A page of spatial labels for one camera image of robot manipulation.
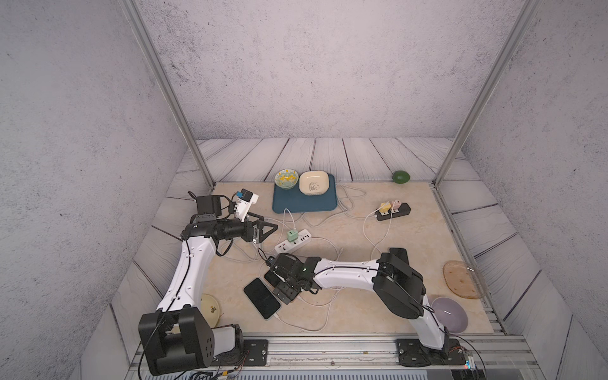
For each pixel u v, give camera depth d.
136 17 0.71
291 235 0.93
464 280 0.88
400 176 1.19
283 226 1.01
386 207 1.03
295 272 0.67
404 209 1.07
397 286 0.49
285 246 0.95
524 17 0.71
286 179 1.19
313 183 1.18
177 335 0.40
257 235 0.67
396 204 1.02
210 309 0.82
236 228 0.68
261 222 0.75
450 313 0.79
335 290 0.86
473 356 0.71
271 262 0.76
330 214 1.08
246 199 0.69
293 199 1.14
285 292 0.77
